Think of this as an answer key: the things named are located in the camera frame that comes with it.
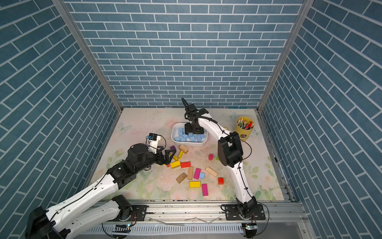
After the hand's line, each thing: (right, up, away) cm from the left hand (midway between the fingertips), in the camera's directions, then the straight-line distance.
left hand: (173, 150), depth 75 cm
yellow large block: (-1, -11, +12) cm, 16 cm away
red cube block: (+26, -19, +9) cm, 33 cm away
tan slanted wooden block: (+20, -15, +13) cm, 29 cm away
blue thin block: (+13, +3, +27) cm, 30 cm away
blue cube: (+4, +5, +26) cm, 27 cm away
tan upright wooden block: (+8, -16, +12) cm, 21 cm away
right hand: (+9, +8, +22) cm, 25 cm away
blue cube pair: (+15, -16, +10) cm, 24 cm away
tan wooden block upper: (+3, -3, +21) cm, 22 cm away
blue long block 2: (+16, +4, +27) cm, 31 cm away
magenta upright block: (+12, -16, +12) cm, 23 cm away
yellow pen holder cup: (+44, +12, +24) cm, 51 cm away
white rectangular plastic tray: (-2, +9, +30) cm, 32 cm away
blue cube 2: (+9, +3, +27) cm, 28 cm away
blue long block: (-1, +3, +24) cm, 25 cm away
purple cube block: (-4, -2, +21) cm, 22 cm away
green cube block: (+21, -1, -12) cm, 24 cm away
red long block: (+5, -12, +17) cm, 21 cm away
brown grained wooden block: (+3, -18, +10) cm, 20 cm away
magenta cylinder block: (+20, -8, +18) cm, 28 cm away
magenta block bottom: (+16, -23, +6) cm, 29 cm away
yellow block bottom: (+11, -21, +9) cm, 25 cm away
